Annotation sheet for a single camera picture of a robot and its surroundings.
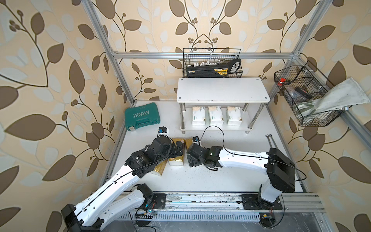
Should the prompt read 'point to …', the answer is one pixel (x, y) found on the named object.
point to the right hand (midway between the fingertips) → (195, 156)
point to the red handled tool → (282, 80)
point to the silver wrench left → (267, 136)
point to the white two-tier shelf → (249, 93)
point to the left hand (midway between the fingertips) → (177, 145)
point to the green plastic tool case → (140, 116)
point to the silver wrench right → (270, 135)
